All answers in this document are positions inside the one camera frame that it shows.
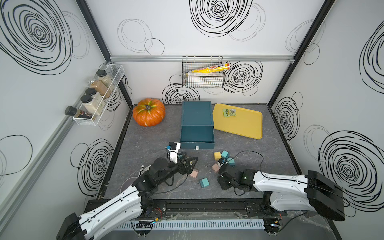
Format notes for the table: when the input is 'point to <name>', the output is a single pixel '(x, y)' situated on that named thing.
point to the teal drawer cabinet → (197, 127)
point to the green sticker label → (228, 112)
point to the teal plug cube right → (231, 161)
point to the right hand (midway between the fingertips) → (220, 181)
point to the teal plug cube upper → (225, 154)
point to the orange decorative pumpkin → (149, 112)
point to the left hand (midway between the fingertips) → (192, 156)
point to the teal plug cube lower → (204, 182)
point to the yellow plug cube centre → (217, 155)
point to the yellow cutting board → (240, 121)
